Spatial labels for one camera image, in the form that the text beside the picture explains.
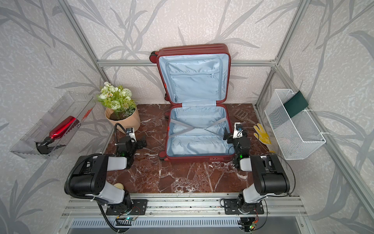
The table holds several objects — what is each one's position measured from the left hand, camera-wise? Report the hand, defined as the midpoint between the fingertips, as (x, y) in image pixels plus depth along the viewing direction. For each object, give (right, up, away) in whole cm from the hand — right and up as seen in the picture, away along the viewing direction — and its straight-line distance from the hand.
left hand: (137, 136), depth 94 cm
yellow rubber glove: (+86, 0, +9) cm, 86 cm away
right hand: (+62, +6, -4) cm, 62 cm away
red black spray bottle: (-23, 0, -35) cm, 42 cm away
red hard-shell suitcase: (+39, +36, -5) cm, 54 cm away
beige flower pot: (-4, +10, +1) cm, 11 cm away
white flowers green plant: (-7, +23, -9) cm, 25 cm away
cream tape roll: (-4, -25, -15) cm, 30 cm away
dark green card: (+93, +19, -17) cm, 96 cm away
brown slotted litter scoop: (+75, +14, +17) cm, 78 cm away
